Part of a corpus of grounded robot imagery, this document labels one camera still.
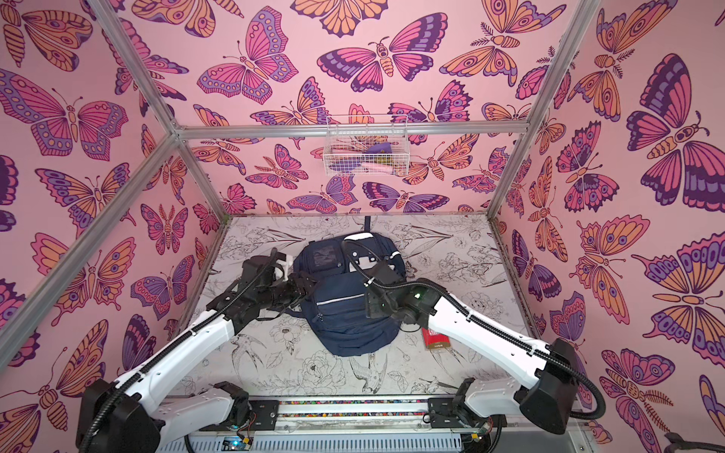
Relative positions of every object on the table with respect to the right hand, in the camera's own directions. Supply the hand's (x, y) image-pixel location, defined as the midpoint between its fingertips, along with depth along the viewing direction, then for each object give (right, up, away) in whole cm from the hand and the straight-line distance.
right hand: (379, 298), depth 76 cm
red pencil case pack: (+17, -15, +11) cm, 26 cm away
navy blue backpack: (-12, +7, +21) cm, 25 cm away
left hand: (-16, +3, +2) cm, 16 cm away
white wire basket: (-3, +48, +19) cm, 52 cm away
